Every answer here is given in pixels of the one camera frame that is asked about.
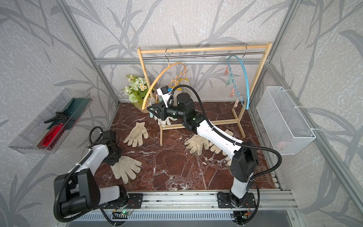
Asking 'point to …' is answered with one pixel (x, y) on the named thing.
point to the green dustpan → (73, 111)
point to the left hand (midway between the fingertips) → (119, 155)
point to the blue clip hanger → (234, 92)
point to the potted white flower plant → (137, 90)
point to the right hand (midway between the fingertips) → (149, 106)
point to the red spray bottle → (51, 137)
